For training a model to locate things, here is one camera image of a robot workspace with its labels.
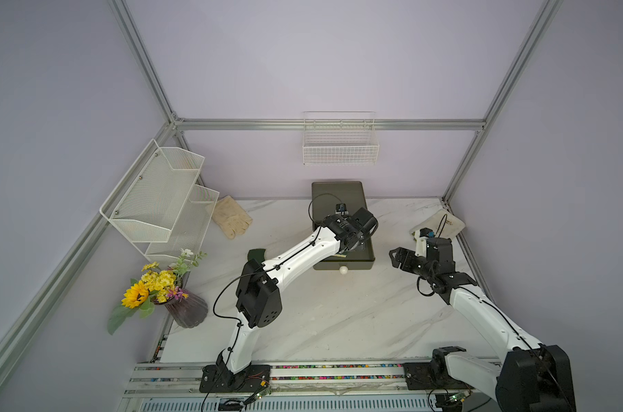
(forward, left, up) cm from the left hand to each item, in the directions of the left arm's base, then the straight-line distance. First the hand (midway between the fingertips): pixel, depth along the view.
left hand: (343, 243), depth 85 cm
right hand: (-3, -20, -5) cm, 21 cm away
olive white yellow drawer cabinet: (+6, +6, +17) cm, 19 cm away
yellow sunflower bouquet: (-20, +51, +8) cm, 56 cm away
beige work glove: (+25, +48, -16) cm, 57 cm away
